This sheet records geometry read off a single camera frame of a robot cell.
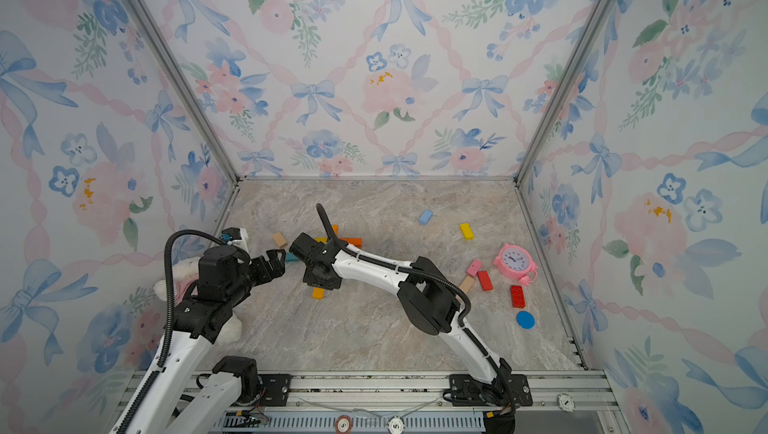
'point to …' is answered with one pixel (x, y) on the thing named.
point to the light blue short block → (425, 217)
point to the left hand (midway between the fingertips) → (272, 254)
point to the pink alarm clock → (516, 262)
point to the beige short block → (279, 239)
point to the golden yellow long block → (318, 293)
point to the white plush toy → (185, 273)
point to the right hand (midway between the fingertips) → (315, 281)
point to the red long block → (485, 281)
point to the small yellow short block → (466, 231)
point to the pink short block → (473, 267)
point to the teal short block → (291, 257)
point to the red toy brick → (517, 296)
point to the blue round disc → (525, 319)
